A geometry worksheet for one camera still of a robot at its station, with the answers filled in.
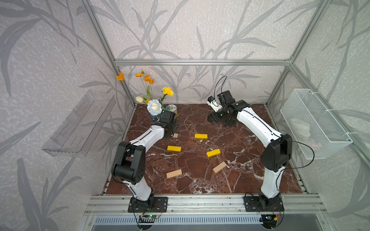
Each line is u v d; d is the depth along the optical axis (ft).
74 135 2.16
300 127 2.52
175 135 3.34
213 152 3.05
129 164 1.52
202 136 3.27
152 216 2.31
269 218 2.45
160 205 2.39
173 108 3.54
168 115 2.42
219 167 2.84
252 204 2.38
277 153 1.57
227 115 2.11
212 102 2.52
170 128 2.76
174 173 2.77
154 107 2.45
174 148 3.08
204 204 2.47
